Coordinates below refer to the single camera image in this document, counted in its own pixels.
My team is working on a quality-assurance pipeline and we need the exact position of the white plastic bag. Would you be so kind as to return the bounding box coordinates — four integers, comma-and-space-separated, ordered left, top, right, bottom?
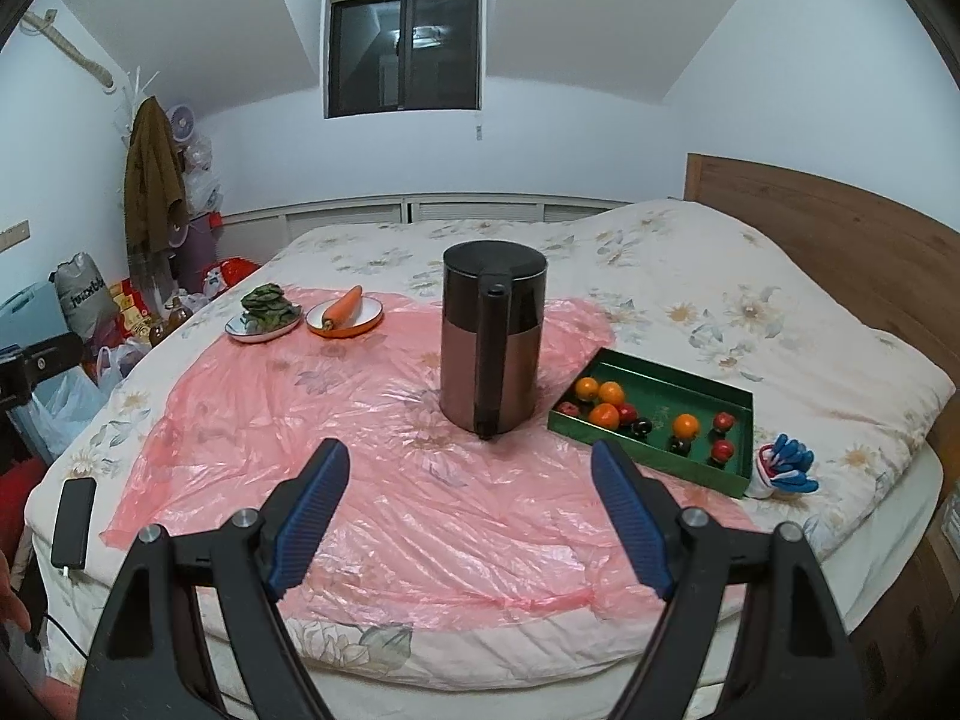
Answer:
96, 337, 151, 383

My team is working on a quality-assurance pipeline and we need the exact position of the grey bag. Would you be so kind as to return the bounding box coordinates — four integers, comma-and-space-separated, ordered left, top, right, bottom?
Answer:
52, 253, 113, 338

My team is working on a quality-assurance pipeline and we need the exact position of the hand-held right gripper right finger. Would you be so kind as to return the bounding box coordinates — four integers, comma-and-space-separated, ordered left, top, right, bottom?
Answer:
590, 439, 863, 720

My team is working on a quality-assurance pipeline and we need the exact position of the pile of clear plastic bags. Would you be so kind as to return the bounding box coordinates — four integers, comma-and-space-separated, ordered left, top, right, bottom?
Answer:
184, 135, 224, 215

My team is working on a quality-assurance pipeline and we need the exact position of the black phone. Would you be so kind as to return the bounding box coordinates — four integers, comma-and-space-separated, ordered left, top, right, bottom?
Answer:
51, 476, 97, 571

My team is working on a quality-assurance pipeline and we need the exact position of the purple bin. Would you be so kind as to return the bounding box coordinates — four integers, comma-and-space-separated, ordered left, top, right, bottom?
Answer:
176, 214, 218, 293

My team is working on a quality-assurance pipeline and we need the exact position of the red bag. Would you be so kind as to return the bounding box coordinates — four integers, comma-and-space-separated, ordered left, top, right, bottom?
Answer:
206, 256, 263, 293

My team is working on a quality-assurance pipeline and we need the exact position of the white louvered wall panel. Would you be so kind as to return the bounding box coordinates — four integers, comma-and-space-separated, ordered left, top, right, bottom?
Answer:
221, 195, 638, 256

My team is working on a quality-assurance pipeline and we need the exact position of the green tray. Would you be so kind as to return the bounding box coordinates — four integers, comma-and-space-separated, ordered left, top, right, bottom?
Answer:
547, 347, 755, 500

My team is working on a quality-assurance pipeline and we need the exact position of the orange rimmed plate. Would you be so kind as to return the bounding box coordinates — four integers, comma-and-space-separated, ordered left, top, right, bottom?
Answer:
305, 298, 386, 338

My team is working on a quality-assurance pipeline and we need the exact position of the white plate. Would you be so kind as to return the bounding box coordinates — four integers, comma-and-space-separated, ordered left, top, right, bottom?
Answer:
225, 305, 305, 344

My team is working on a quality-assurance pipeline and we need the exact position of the brown coat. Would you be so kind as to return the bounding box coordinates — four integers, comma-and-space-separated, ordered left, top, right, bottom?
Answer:
124, 97, 188, 256

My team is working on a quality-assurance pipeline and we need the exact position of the carrot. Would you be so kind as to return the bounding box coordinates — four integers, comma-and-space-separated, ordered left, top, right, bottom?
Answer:
322, 285, 365, 331

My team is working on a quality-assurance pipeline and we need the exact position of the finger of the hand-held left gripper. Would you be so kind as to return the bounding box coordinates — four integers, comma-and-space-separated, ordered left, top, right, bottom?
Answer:
22, 336, 87, 383

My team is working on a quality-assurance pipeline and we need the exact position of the pink plastic sheet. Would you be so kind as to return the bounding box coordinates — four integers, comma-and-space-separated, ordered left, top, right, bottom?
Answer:
101, 286, 758, 627

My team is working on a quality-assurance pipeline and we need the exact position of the blue red work glove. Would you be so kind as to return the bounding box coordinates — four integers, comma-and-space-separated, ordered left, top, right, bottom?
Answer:
750, 433, 817, 502

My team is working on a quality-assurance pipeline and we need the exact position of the dark window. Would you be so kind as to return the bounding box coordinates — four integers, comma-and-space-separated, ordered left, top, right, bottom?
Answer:
324, 0, 483, 119

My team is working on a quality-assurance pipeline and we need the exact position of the pile of green leaves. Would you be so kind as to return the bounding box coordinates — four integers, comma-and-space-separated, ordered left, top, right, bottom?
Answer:
241, 283, 297, 331

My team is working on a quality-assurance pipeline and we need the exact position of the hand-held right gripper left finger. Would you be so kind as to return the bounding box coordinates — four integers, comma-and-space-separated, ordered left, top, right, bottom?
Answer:
77, 439, 352, 720

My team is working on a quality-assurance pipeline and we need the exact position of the red cloth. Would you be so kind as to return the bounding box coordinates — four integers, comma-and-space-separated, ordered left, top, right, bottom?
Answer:
0, 457, 50, 541

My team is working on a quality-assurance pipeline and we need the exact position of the black and copper kettle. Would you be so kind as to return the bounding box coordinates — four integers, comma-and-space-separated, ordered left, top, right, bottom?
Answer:
440, 240, 548, 440

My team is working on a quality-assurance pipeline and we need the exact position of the wrapped air conditioner pipe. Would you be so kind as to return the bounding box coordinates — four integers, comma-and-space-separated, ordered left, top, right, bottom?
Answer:
22, 9, 117, 91

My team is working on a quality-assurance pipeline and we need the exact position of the light blue suitcase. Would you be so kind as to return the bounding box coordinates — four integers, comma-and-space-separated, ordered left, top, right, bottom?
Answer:
0, 283, 61, 350

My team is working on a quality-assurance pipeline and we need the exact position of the pale blue plastic bag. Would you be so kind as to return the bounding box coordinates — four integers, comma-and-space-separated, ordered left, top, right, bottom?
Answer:
22, 371, 102, 458

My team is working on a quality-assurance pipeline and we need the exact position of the black cable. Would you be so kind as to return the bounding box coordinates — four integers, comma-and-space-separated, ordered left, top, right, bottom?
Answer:
30, 611, 95, 652

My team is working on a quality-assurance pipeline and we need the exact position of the yellow red box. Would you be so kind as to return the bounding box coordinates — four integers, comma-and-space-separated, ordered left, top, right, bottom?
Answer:
112, 281, 155, 338

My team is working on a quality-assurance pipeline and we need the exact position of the person's left hand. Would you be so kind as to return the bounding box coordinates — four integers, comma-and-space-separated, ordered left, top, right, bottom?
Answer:
0, 549, 32, 632

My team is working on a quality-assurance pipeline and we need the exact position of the white coat rack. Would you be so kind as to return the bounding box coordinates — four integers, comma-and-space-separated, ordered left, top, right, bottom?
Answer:
112, 67, 162, 293

